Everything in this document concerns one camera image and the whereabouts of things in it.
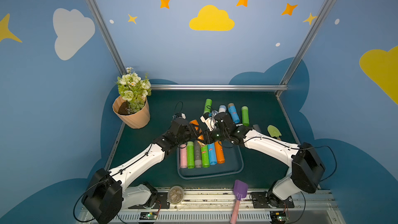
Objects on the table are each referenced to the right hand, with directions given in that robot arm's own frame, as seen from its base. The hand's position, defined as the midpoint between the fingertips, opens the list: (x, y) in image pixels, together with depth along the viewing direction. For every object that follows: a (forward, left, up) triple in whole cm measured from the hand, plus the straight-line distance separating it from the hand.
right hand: (200, 135), depth 80 cm
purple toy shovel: (-21, -22, -16) cm, 34 cm away
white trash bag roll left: (+5, -6, +14) cm, 16 cm away
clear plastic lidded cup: (-27, +10, -10) cm, 30 cm away
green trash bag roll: (-4, +6, -14) cm, 15 cm away
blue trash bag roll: (-5, -7, -12) cm, 15 cm away
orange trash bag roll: (-3, -11, -13) cm, 18 cm away
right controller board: (-31, -38, -17) cm, 52 cm away
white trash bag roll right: (+30, -14, -13) cm, 35 cm away
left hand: (+3, -1, +2) cm, 4 cm away
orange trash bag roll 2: (-2, +1, +6) cm, 6 cm away
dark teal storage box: (-6, -19, -16) cm, 26 cm away
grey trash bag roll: (-6, +1, -13) cm, 14 cm away
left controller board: (-35, +23, -17) cm, 45 cm away
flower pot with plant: (+15, +40, +4) cm, 43 cm away
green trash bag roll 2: (-6, -3, -13) cm, 15 cm away
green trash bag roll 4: (+25, -29, -14) cm, 41 cm away
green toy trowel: (+14, -47, -16) cm, 51 cm away
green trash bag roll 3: (+33, -3, -15) cm, 36 cm away
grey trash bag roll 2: (+16, -35, -14) cm, 41 cm away
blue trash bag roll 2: (+27, -22, -15) cm, 38 cm away
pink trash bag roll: (-7, +9, -13) cm, 17 cm away
